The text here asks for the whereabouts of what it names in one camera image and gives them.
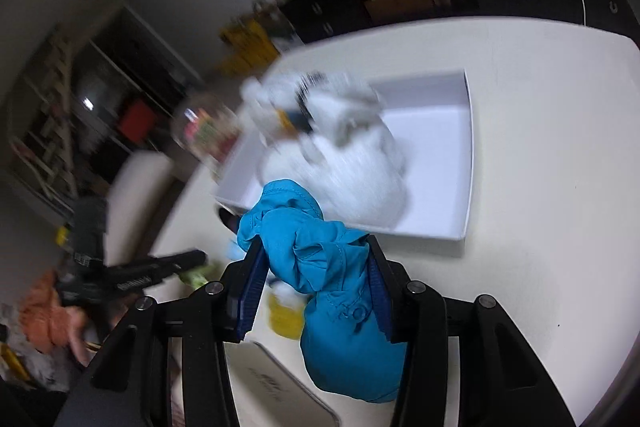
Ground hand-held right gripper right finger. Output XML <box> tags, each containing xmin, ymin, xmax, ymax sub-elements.
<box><xmin>367</xmin><ymin>234</ymin><xmax>576</xmax><ymax>427</ymax></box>

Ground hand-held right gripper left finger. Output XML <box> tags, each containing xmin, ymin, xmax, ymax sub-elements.
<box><xmin>52</xmin><ymin>237</ymin><xmax>273</xmax><ymax>427</ymax></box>

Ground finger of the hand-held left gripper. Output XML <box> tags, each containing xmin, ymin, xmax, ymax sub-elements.
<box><xmin>150</xmin><ymin>249</ymin><xmax>208</xmax><ymax>280</ymax></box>

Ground blue garment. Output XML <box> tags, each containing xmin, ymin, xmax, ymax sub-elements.
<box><xmin>236</xmin><ymin>179</ymin><xmax>411</xmax><ymax>403</ymax></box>

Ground white plush rabbit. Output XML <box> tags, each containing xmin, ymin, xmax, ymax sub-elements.
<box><xmin>260</xmin><ymin>107</ymin><xmax>413</xmax><ymax>230</ymax></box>

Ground white cardboard box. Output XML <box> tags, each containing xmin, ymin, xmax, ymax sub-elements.
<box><xmin>215</xmin><ymin>69</ymin><xmax>473</xmax><ymax>258</ymax></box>

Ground white knitted doll dress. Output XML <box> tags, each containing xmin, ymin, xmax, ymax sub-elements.
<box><xmin>300</xmin><ymin>74</ymin><xmax>383</xmax><ymax>148</ymax></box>

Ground white ottoman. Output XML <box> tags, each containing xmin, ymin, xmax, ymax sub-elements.
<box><xmin>102</xmin><ymin>152</ymin><xmax>173</xmax><ymax>268</ymax></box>

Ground pink fuzzy cloth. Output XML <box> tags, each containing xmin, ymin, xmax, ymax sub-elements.
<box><xmin>20</xmin><ymin>272</ymin><xmax>96</xmax><ymax>358</ymax></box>

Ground glass dome with flowers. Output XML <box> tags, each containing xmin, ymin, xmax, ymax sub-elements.
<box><xmin>170</xmin><ymin>99</ymin><xmax>241</xmax><ymax>168</ymax></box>

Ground red storage box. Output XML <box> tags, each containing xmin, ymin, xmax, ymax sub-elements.
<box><xmin>119</xmin><ymin>99</ymin><xmax>156</xmax><ymax>142</ymax></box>

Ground storage shelf unit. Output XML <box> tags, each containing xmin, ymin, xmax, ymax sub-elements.
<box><xmin>7</xmin><ymin>4</ymin><xmax>201</xmax><ymax>218</ymax></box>

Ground yellow crates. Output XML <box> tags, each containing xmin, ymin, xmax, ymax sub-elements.
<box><xmin>220</xmin><ymin>19</ymin><xmax>281</xmax><ymax>72</ymax></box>

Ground wooden box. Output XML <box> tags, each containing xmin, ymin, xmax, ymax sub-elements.
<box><xmin>365</xmin><ymin>0</ymin><xmax>433</xmax><ymax>20</ymax></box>

